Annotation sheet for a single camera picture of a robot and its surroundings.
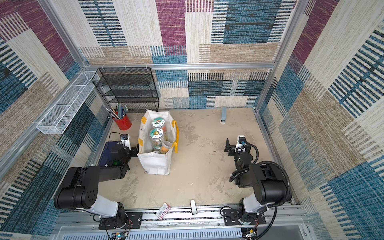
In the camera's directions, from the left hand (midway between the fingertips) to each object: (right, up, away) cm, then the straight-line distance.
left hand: (133, 143), depth 94 cm
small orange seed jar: (+22, 0, -10) cm, 24 cm away
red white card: (+22, -32, -18) cm, 43 cm away
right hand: (+63, +2, -4) cm, 63 cm away
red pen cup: (-11, +12, +11) cm, 19 cm away
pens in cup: (-14, +20, +11) cm, 27 cm away
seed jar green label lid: (+16, +6, -9) cm, 20 cm away
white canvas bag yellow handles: (+17, -7, -17) cm, 25 cm away
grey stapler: (+59, +18, +15) cm, 63 cm away
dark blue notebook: (-18, -10, 0) cm, 21 cm away
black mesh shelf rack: (-9, +39, +14) cm, 43 cm away
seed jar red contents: (+16, +12, -3) cm, 21 cm away
